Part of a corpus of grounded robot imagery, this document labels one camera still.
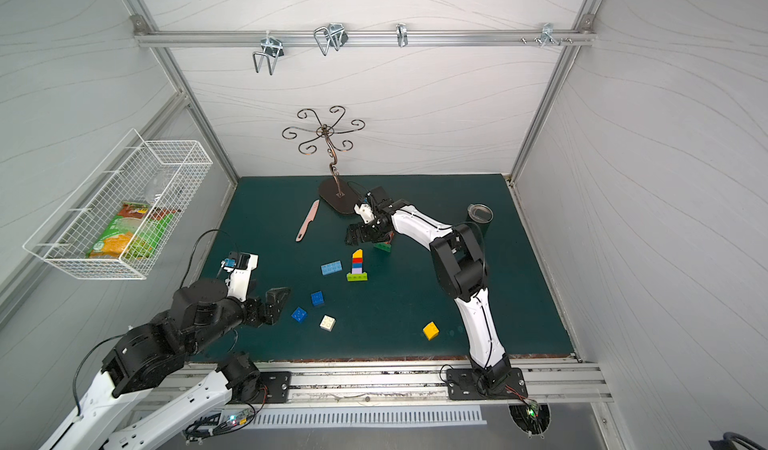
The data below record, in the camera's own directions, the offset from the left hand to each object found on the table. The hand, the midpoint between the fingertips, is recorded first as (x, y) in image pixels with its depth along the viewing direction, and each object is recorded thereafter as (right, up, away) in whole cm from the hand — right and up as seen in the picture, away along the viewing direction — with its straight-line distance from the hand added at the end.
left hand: (274, 289), depth 66 cm
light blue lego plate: (+7, -2, +29) cm, 30 cm away
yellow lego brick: (+16, +3, +30) cm, 34 cm away
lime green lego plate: (+16, -4, +27) cm, 31 cm away
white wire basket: (-36, +28, +14) cm, 47 cm away
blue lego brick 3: (0, -12, +18) cm, 22 cm away
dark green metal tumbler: (+55, +16, +30) cm, 65 cm away
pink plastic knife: (-4, +14, +42) cm, 44 cm away
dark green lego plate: (+24, +5, +33) cm, 41 cm away
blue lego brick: (+16, 0, +27) cm, 31 cm away
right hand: (+15, +8, +30) cm, 35 cm away
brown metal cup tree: (+5, +23, +48) cm, 54 cm away
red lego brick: (+15, +1, +30) cm, 33 cm away
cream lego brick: (+8, -15, +17) cm, 24 cm away
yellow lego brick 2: (+38, -16, +16) cm, 44 cm away
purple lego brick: (+16, -2, +26) cm, 30 cm away
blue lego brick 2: (+4, -9, +22) cm, 24 cm away
